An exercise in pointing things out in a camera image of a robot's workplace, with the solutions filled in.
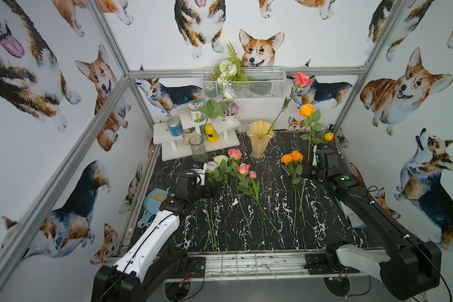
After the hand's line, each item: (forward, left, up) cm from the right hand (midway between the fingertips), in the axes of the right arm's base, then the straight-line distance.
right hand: (312, 161), depth 82 cm
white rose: (+21, +43, +13) cm, 50 cm away
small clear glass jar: (+30, +63, -12) cm, 71 cm away
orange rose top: (+21, 0, +11) cm, 24 cm away
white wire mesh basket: (+36, +19, +16) cm, 43 cm away
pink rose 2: (-1, +29, -20) cm, 35 cm away
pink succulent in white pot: (+30, +35, +5) cm, 46 cm away
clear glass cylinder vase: (+12, +52, -4) cm, 54 cm away
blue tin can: (+21, +64, +3) cm, 67 cm away
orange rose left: (+14, +6, -17) cm, 23 cm away
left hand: (-5, +44, -4) cm, 44 cm away
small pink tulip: (-1, +23, -19) cm, 30 cm away
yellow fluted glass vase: (+23, +20, -6) cm, 31 cm away
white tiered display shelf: (+24, +70, -17) cm, 76 cm away
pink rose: (+17, +34, -17) cm, 42 cm away
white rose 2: (-24, +44, -19) cm, 54 cm away
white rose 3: (+7, +46, -14) cm, 49 cm away
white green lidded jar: (+24, +52, +7) cm, 58 cm away
